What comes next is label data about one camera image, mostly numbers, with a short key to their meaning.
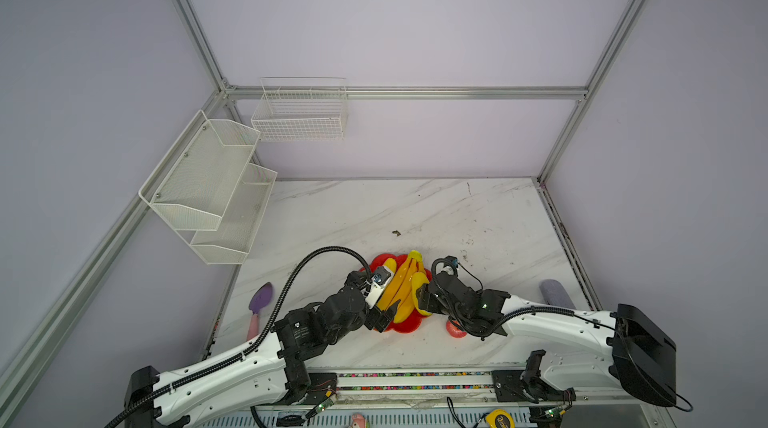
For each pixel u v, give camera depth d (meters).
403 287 0.88
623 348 0.43
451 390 0.75
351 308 0.52
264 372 0.49
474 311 0.60
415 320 0.81
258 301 0.85
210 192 0.88
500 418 0.68
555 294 0.88
